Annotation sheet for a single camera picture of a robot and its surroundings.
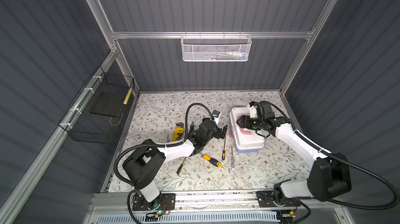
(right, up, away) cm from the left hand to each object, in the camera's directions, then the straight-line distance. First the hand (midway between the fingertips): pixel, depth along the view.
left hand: (220, 122), depth 86 cm
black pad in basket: (-56, +10, -10) cm, 58 cm away
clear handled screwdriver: (+7, -22, +1) cm, 23 cm away
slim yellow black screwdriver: (+2, -18, +4) cm, 18 cm away
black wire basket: (-61, +4, -14) cm, 62 cm away
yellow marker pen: (-49, +14, -5) cm, 52 cm away
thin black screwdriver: (-22, -24, -1) cm, 33 cm away
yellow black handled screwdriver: (-5, -21, -1) cm, 22 cm away
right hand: (+13, -1, 0) cm, 13 cm away
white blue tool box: (+13, -10, -4) cm, 17 cm away
